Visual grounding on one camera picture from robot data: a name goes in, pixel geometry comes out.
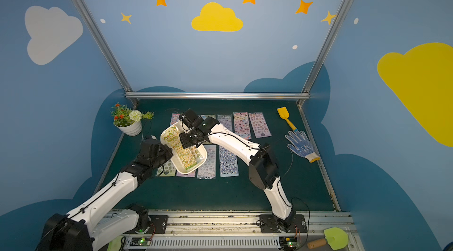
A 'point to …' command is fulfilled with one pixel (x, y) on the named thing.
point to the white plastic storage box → (175, 159)
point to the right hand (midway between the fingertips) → (186, 140)
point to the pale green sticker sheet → (169, 169)
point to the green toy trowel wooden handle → (316, 243)
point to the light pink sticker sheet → (191, 174)
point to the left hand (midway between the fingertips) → (177, 147)
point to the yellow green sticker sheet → (190, 157)
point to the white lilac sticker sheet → (208, 170)
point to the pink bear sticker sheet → (260, 126)
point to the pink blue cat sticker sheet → (174, 118)
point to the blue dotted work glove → (304, 148)
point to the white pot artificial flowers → (128, 121)
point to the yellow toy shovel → (284, 114)
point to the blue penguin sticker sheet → (228, 162)
